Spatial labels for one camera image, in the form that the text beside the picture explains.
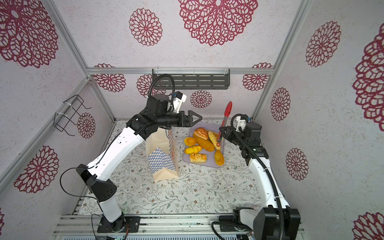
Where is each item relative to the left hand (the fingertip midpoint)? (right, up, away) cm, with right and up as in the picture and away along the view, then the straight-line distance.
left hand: (195, 120), depth 67 cm
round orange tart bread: (-3, -12, +33) cm, 35 cm away
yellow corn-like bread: (+13, -9, +31) cm, 35 cm away
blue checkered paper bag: (-17, -14, +5) cm, 22 cm away
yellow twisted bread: (-3, -17, +31) cm, 35 cm away
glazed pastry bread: (+2, -21, +26) cm, 34 cm away
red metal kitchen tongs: (+17, +6, +10) cm, 21 cm away
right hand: (+14, -3, +8) cm, 16 cm away
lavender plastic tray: (+17, -1, +49) cm, 52 cm away
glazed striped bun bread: (+5, -5, +33) cm, 34 cm away
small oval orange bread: (+15, -21, +25) cm, 36 cm away
